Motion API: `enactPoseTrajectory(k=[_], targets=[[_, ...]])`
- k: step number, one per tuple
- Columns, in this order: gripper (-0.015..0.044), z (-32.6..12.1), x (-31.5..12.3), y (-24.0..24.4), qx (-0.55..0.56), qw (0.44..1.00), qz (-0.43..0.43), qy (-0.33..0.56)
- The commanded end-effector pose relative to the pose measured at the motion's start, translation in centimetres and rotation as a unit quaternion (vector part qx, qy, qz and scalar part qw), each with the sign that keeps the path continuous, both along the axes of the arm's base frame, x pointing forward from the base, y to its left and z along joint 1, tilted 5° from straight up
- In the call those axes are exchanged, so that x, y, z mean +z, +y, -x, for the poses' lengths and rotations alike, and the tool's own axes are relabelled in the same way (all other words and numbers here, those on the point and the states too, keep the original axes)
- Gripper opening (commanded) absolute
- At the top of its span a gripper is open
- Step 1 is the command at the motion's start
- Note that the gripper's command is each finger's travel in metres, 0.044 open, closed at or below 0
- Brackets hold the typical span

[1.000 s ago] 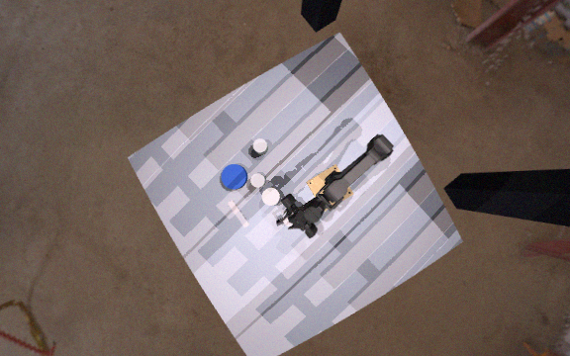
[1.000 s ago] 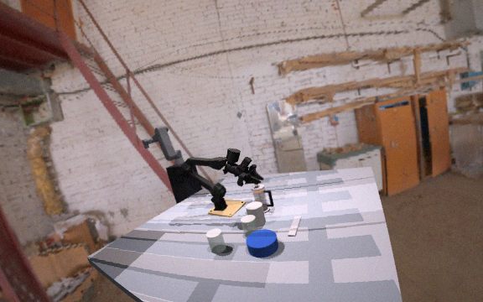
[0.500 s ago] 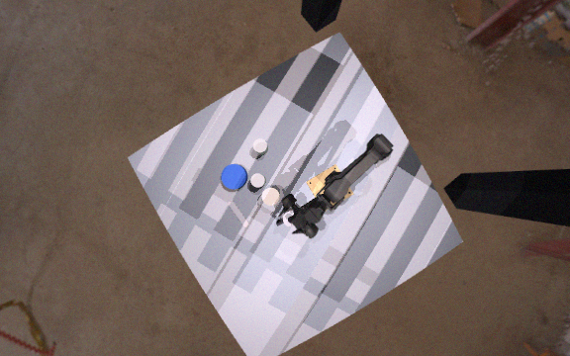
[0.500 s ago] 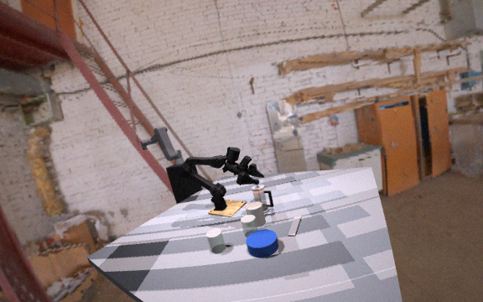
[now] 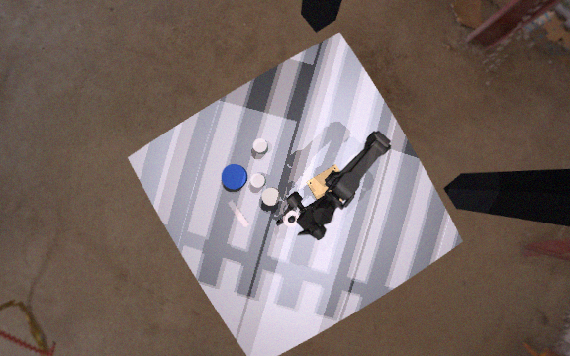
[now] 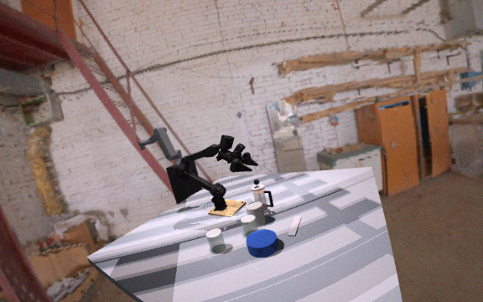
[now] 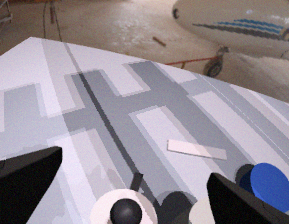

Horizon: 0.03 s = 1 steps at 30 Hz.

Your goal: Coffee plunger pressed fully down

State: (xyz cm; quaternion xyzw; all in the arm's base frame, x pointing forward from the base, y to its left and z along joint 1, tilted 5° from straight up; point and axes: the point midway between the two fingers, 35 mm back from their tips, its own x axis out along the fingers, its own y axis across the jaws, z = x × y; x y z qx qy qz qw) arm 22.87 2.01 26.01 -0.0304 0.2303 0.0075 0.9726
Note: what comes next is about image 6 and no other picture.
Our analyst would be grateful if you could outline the blue short cylinder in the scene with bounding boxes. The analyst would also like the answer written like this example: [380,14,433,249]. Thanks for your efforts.
[247,229,278,258]

